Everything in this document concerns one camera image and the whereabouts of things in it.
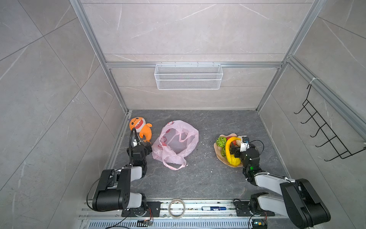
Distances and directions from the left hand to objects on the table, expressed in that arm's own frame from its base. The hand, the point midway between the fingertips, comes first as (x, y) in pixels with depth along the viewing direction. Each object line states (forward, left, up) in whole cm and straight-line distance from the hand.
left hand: (138, 140), depth 91 cm
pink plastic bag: (+1, -21, -8) cm, 23 cm away
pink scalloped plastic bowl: (-6, -52, -5) cm, 53 cm away
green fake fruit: (-8, -55, -3) cm, 55 cm away
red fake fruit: (-3, -62, 0) cm, 62 cm away
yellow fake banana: (-15, -59, 0) cm, 61 cm away
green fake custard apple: (-3, -54, +1) cm, 54 cm away
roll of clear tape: (-38, -21, -9) cm, 44 cm away
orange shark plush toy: (+13, 0, -2) cm, 13 cm away
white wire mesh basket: (+39, -34, +22) cm, 56 cm away
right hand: (-4, -65, +2) cm, 65 cm away
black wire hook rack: (-18, -96, +23) cm, 101 cm away
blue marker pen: (-39, -44, -7) cm, 59 cm away
